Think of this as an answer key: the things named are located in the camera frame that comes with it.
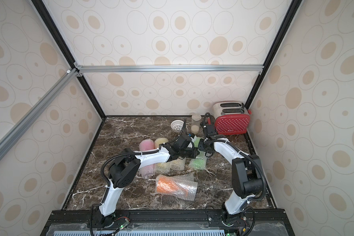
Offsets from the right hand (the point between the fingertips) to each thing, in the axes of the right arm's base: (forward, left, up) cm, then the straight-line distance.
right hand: (208, 146), depth 94 cm
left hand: (-8, +3, +3) cm, 9 cm away
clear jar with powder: (+19, +8, -3) cm, 21 cm away
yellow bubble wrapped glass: (-16, +27, 0) cm, 32 cm away
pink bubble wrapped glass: (-2, +39, +2) cm, 40 cm away
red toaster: (+17, -16, +10) cm, 25 cm away
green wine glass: (-13, +6, +1) cm, 14 cm away
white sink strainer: (+22, +22, -4) cm, 31 cm away
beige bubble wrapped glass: (-14, +19, +1) cm, 23 cm away
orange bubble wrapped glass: (-26, +16, +1) cm, 31 cm away
